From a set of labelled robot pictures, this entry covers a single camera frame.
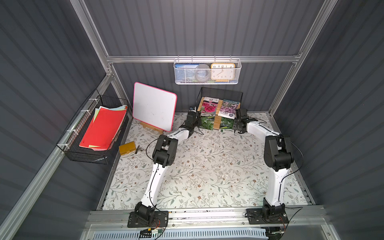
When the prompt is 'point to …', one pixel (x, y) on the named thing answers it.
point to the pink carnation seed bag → (209, 106)
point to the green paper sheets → (97, 110)
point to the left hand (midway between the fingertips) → (198, 116)
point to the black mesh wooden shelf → (217, 108)
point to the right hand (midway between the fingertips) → (242, 124)
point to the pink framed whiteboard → (154, 106)
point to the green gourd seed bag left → (207, 122)
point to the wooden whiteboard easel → (148, 126)
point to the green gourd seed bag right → (226, 125)
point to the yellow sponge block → (127, 147)
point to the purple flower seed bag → (228, 108)
